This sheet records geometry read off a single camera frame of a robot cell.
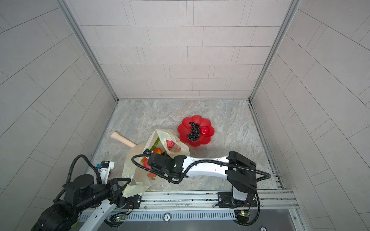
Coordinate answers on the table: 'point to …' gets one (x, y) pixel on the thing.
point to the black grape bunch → (195, 133)
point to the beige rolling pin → (115, 135)
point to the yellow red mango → (158, 150)
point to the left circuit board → (121, 217)
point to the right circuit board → (243, 216)
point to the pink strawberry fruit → (170, 144)
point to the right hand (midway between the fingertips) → (156, 163)
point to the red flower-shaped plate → (183, 129)
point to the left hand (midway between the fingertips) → (133, 181)
